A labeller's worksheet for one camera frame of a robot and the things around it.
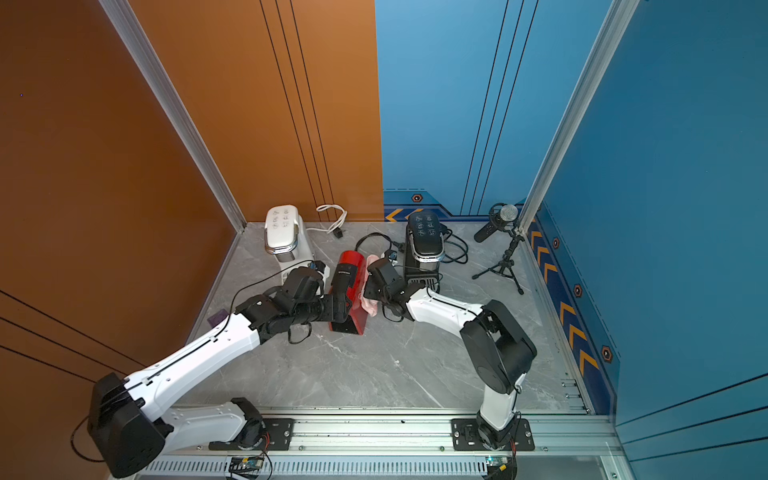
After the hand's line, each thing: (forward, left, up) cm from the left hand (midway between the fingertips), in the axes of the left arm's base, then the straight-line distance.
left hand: (341, 299), depth 80 cm
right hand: (+9, -6, -6) cm, 12 cm away
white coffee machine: (+17, +18, +5) cm, 25 cm away
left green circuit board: (-35, +21, -19) cm, 45 cm away
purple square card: (0, +39, -12) cm, 41 cm away
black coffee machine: (+12, -23, +6) cm, 26 cm away
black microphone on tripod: (+25, -47, +8) cm, 53 cm away
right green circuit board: (-34, -40, -19) cm, 56 cm away
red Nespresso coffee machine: (+7, -4, 0) cm, 8 cm away
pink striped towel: (0, -7, -5) cm, 9 cm away
